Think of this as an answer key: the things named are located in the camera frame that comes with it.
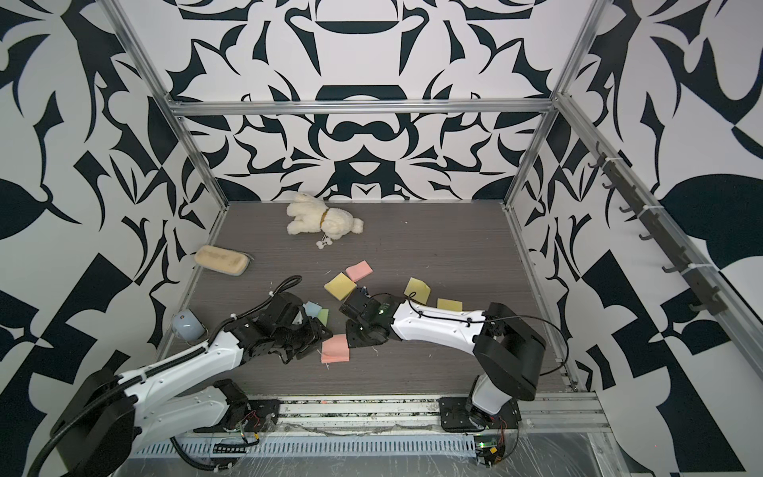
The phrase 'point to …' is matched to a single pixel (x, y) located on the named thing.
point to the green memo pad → (323, 316)
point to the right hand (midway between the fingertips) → (350, 336)
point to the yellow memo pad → (341, 287)
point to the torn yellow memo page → (421, 288)
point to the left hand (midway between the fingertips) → (329, 333)
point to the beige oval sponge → (222, 260)
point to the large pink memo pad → (335, 350)
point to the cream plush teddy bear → (310, 215)
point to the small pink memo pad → (359, 270)
